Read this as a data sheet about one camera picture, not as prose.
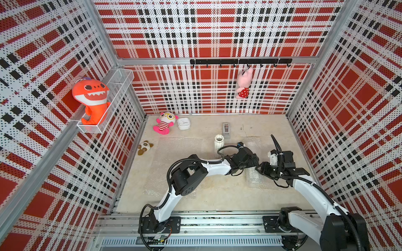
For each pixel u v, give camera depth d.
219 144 0.86
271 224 0.73
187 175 0.55
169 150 1.01
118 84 0.89
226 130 1.08
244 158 0.73
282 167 0.67
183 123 1.12
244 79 0.93
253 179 0.82
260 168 0.79
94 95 0.62
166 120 1.11
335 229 0.42
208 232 0.73
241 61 0.89
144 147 0.99
